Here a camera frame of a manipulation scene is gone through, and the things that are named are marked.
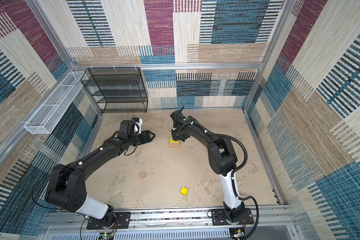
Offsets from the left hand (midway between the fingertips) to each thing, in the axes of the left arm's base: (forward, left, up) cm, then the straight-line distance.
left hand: (152, 133), depth 87 cm
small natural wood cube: (-19, +6, -15) cm, 24 cm away
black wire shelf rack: (+37, +29, +2) cm, 47 cm away
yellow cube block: (-28, -18, -13) cm, 36 cm away
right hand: (+2, -15, -8) cm, 17 cm away
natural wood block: (+1, -12, -14) cm, 19 cm away
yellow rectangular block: (-4, -12, -2) cm, 13 cm away
